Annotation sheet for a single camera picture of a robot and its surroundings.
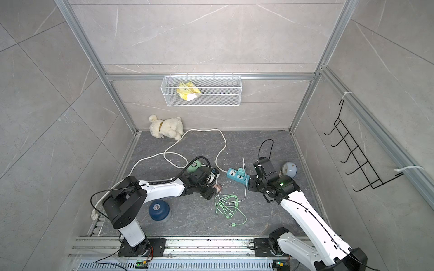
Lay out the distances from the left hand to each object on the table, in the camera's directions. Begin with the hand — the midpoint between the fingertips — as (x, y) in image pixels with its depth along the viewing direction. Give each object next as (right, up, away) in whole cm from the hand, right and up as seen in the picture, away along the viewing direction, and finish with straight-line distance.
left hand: (214, 186), depth 90 cm
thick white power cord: (-61, -13, -6) cm, 63 cm away
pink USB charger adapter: (+2, 0, -2) cm, 3 cm away
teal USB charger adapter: (+15, +8, 0) cm, 17 cm away
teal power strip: (+10, +6, +5) cm, 13 cm away
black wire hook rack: (+60, +10, -29) cm, 67 cm away
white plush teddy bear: (-29, +34, +19) cm, 48 cm away
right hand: (+19, +5, -13) cm, 24 cm away
